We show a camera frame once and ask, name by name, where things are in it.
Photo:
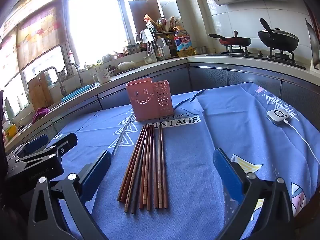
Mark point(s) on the magenta cloth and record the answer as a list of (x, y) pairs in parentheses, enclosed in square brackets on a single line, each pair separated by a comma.
[(40, 112)]

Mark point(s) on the red frying pan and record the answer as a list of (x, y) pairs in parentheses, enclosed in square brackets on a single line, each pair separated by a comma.
[(232, 41)]

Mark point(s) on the pink perforated utensil holder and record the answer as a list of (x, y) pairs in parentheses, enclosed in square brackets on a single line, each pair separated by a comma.
[(150, 100)]

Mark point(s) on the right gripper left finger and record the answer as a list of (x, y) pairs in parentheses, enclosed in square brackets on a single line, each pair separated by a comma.
[(46, 219)]

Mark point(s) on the white square device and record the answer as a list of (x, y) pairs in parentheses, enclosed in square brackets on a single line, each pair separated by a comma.
[(277, 116)]

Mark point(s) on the blue patterned tablecloth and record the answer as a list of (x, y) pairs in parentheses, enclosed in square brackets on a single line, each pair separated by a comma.
[(232, 118)]

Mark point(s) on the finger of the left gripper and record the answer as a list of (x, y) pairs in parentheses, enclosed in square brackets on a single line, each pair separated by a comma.
[(59, 148), (32, 146)]

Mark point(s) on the yellow cooking oil bottle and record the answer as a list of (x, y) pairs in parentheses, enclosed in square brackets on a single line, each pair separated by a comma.
[(183, 43)]

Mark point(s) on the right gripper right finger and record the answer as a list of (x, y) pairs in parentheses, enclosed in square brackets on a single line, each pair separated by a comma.
[(275, 220)]

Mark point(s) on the gas stove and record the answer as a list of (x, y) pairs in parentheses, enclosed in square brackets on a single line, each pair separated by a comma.
[(275, 56)]

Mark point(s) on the short chrome faucet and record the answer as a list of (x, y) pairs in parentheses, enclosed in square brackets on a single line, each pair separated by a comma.
[(73, 68)]

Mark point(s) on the white mug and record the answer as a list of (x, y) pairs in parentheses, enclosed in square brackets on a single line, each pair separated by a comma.
[(102, 76)]

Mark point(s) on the wooden cutting board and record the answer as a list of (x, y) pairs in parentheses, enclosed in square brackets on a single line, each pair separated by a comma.
[(39, 94)]

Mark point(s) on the white plastic bottle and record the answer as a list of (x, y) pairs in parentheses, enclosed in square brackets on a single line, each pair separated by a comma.
[(165, 48)]

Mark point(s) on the snack packages on rack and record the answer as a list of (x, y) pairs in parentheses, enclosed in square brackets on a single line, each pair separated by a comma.
[(163, 24)]

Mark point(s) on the blue plastic basin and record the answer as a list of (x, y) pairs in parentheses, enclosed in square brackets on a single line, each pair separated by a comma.
[(78, 92)]

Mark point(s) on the black wok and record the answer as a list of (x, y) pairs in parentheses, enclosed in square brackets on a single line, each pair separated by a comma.
[(277, 39)]

